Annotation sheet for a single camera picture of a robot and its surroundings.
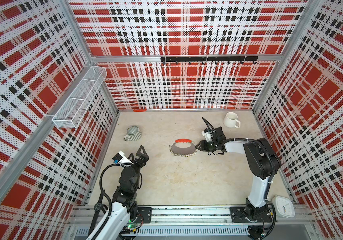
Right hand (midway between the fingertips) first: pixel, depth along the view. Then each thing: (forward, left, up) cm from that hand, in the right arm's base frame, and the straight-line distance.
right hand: (198, 147), depth 97 cm
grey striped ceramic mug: (+11, +45, +1) cm, 46 cm away
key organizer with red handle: (-3, +11, -1) cm, 11 cm away
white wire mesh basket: (+14, +82, +18) cm, 85 cm away
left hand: (-11, +34, +14) cm, 39 cm away
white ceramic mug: (+19, -24, +6) cm, 31 cm away
